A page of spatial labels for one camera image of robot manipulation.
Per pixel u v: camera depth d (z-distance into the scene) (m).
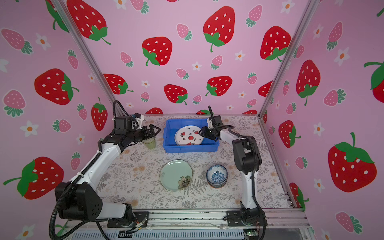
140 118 0.76
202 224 0.73
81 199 0.41
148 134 0.73
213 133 0.80
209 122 0.97
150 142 1.03
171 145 1.07
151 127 0.74
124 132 0.63
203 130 0.94
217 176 0.82
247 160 0.56
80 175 0.43
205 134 0.92
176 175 0.91
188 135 1.06
